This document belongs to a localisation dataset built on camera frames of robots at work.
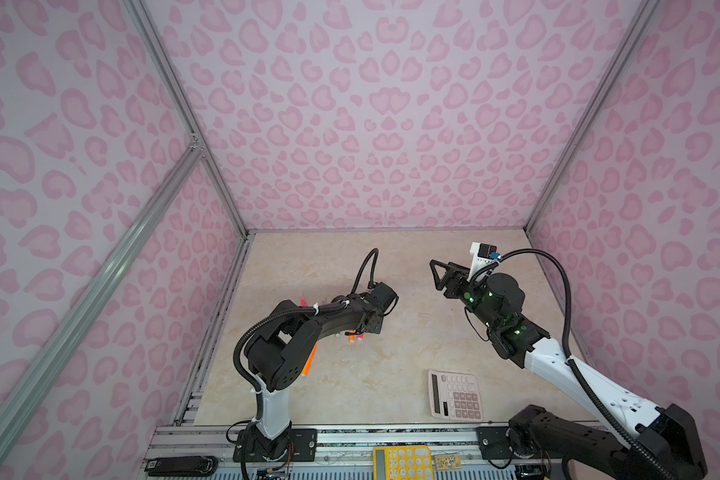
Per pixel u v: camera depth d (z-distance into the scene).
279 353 0.49
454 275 0.65
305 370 0.53
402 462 0.70
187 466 0.67
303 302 1.00
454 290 0.65
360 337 0.92
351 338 0.91
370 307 0.71
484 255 0.64
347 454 0.72
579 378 0.46
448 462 0.70
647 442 0.38
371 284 0.87
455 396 0.79
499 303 0.56
